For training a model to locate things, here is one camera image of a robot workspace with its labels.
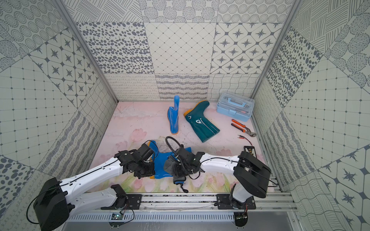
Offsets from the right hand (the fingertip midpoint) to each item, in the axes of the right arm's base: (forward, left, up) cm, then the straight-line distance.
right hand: (178, 174), depth 81 cm
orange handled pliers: (+34, -46, -3) cm, 57 cm away
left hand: (-1, +12, +4) cm, 12 cm away
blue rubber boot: (+7, +12, +5) cm, 15 cm away
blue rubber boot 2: (+28, +4, +20) cm, 34 cm away
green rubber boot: (+40, -10, +3) cm, 42 cm away
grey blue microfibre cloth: (+2, +5, +5) cm, 8 cm away
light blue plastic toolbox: (+44, -42, +10) cm, 62 cm away
